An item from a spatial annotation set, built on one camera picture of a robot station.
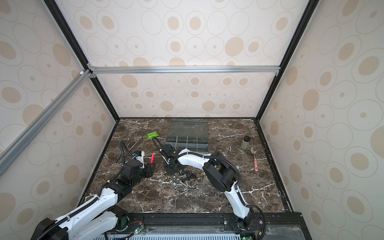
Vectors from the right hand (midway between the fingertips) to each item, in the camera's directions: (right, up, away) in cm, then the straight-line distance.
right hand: (171, 170), depth 92 cm
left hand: (-7, +7, -8) cm, 13 cm away
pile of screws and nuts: (+6, -6, -6) cm, 10 cm away
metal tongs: (-31, +12, +8) cm, 35 cm away
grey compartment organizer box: (+11, +23, +20) cm, 32 cm away
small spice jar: (+47, +17, +5) cm, 50 cm away
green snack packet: (-17, +22, +17) cm, 33 cm away
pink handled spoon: (+54, +11, +8) cm, 56 cm away
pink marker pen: (-13, +8, +6) cm, 16 cm away
